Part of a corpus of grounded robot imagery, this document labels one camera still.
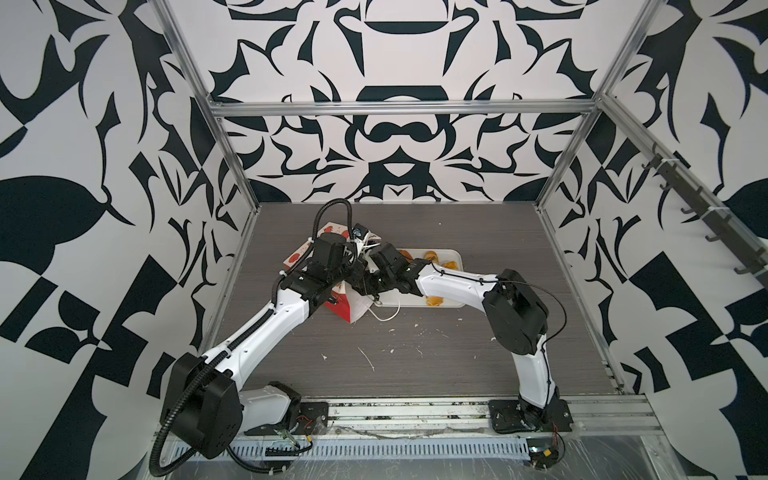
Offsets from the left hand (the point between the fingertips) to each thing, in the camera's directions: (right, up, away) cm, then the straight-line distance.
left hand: (361, 248), depth 81 cm
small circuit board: (+43, -47, -10) cm, 65 cm away
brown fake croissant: (+14, -3, +23) cm, 27 cm away
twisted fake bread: (+28, -6, +18) cm, 34 cm away
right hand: (-2, -10, +8) cm, 13 cm away
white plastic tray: (+27, -4, +21) cm, 34 cm away
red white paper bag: (-5, -14, 0) cm, 15 cm away
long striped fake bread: (+23, -4, +22) cm, 32 cm away
